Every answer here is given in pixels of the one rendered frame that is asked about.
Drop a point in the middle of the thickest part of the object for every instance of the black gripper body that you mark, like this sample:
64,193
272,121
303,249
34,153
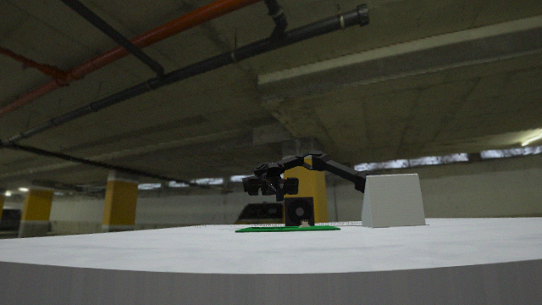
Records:
292,185

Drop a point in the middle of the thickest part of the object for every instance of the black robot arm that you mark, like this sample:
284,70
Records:
320,162

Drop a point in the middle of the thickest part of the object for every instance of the black cooling fan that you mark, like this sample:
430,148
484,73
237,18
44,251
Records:
303,207

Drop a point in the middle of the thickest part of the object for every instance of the green circuit board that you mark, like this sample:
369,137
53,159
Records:
302,227

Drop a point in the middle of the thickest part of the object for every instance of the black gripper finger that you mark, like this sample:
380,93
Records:
283,184
267,188

